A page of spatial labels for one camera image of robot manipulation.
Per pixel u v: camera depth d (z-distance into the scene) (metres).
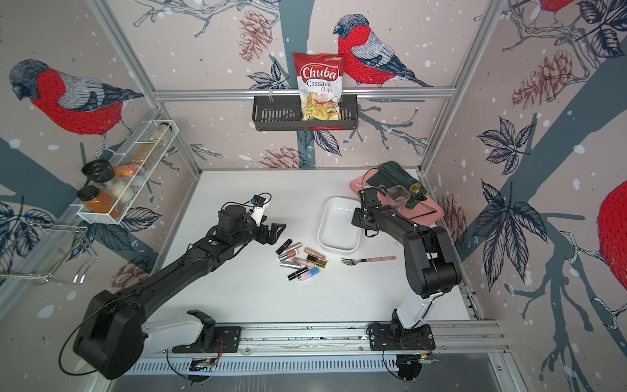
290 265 0.88
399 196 0.95
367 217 0.70
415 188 0.97
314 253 0.92
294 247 0.93
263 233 0.73
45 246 0.56
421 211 1.04
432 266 0.48
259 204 0.71
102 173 0.62
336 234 0.95
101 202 0.62
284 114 1.07
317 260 0.88
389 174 1.18
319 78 0.82
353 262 0.88
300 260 0.90
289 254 0.91
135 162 0.75
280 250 0.92
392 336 0.68
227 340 0.73
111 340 0.40
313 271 0.87
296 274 0.86
